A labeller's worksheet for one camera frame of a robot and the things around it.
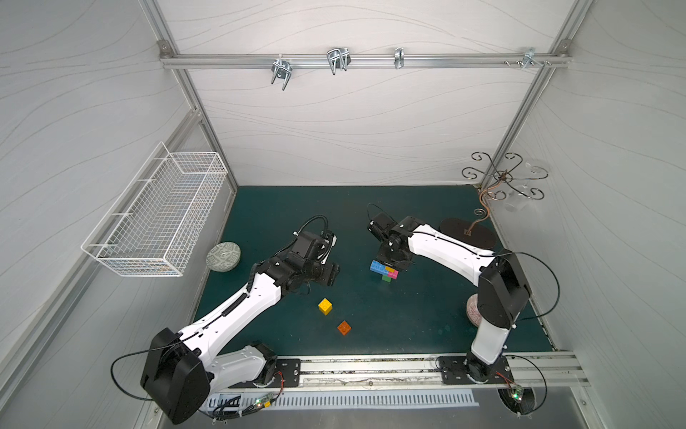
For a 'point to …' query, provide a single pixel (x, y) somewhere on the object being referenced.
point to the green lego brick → (386, 278)
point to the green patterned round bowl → (223, 256)
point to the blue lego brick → (379, 268)
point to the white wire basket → (152, 227)
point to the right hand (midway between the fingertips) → (385, 261)
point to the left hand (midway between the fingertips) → (331, 267)
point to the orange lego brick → (344, 328)
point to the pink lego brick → (393, 274)
